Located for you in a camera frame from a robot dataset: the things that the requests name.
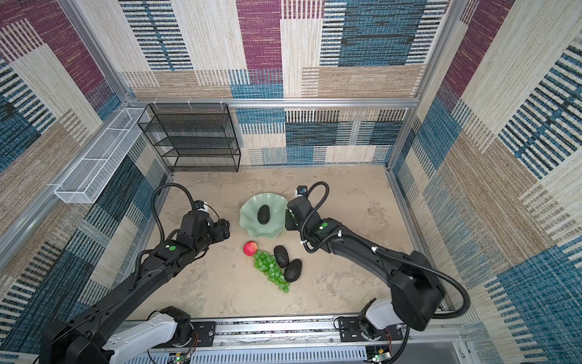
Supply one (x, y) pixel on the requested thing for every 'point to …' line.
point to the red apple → (249, 248)
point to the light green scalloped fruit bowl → (248, 215)
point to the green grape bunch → (266, 263)
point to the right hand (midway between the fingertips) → (294, 216)
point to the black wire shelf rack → (193, 137)
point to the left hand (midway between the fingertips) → (221, 221)
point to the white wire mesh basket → (84, 183)
